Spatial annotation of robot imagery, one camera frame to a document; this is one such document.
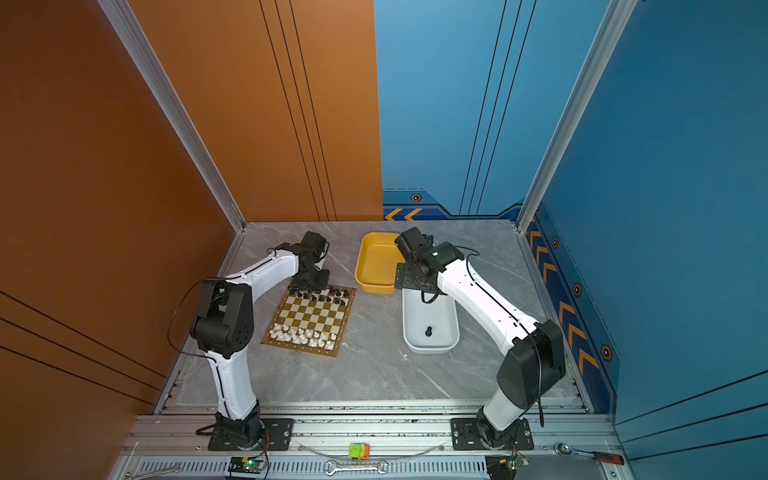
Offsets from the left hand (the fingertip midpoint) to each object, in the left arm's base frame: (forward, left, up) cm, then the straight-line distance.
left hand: (320, 283), depth 98 cm
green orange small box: (-46, -16, -1) cm, 49 cm away
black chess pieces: (-16, -35, -2) cm, 39 cm away
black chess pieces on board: (-3, -3, -2) cm, 5 cm away
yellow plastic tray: (+15, -18, -5) cm, 24 cm away
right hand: (-9, -30, +14) cm, 34 cm away
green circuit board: (-49, +11, -5) cm, 50 cm away
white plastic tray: (-10, -39, -2) cm, 41 cm away
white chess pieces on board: (-19, -1, -1) cm, 19 cm away
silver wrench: (-49, -13, -4) cm, 51 cm away
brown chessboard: (-13, +1, -2) cm, 13 cm away
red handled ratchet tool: (-46, -65, -1) cm, 80 cm away
